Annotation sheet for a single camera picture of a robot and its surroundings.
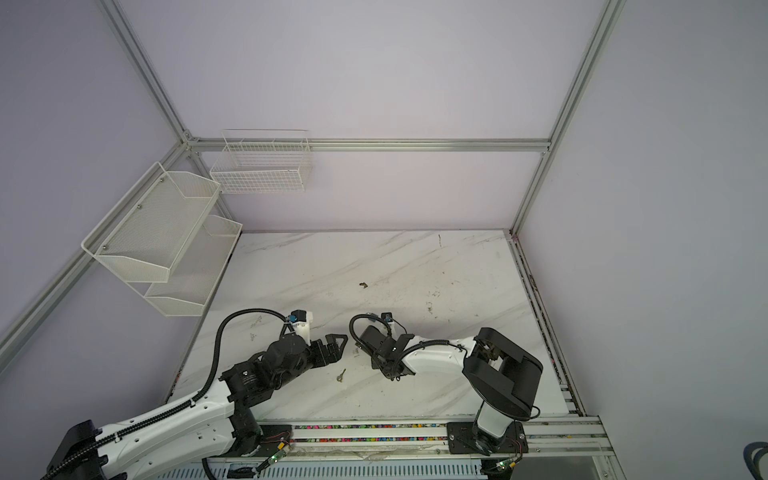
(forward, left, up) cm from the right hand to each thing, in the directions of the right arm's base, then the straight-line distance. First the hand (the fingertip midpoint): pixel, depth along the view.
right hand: (379, 354), depth 88 cm
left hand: (-2, +11, +12) cm, 16 cm away
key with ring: (-7, +11, 0) cm, 13 cm away
